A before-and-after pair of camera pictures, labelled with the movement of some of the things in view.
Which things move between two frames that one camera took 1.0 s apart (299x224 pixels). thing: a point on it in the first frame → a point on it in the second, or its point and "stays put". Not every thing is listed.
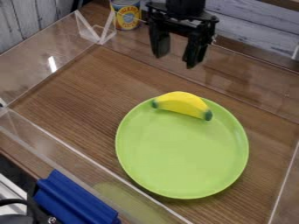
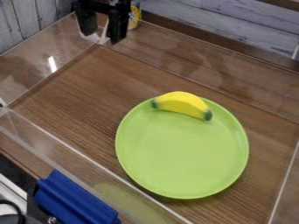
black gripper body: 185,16 → 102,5
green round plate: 180,157 stays put
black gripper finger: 197,45 → 118,24
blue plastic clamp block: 68,201 stays put
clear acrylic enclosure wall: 174,144 stays put
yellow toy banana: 185,102 stays put
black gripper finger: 160,37 → 89,21
